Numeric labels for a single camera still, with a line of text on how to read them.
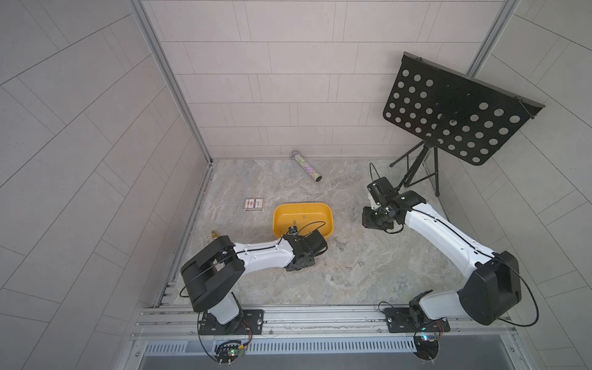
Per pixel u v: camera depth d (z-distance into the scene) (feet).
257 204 3.17
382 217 2.22
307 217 3.15
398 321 2.33
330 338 2.28
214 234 2.88
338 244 2.91
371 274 2.67
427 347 2.26
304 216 3.14
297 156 3.78
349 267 2.71
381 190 2.07
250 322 2.33
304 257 2.01
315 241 2.20
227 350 2.25
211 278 1.39
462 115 2.27
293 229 2.58
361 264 2.76
